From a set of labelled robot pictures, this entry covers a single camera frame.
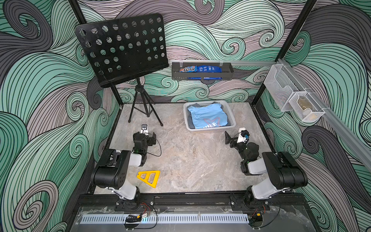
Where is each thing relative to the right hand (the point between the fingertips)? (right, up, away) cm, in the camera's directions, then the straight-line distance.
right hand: (236, 130), depth 88 cm
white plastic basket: (0, +5, +9) cm, 11 cm away
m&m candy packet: (-30, +40, +3) cm, 49 cm away
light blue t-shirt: (-16, +9, +14) cm, 24 cm away
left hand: (-58, -1, +5) cm, 58 cm away
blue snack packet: (-17, +40, +3) cm, 43 cm away
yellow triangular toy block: (-52, -26, -7) cm, 59 cm away
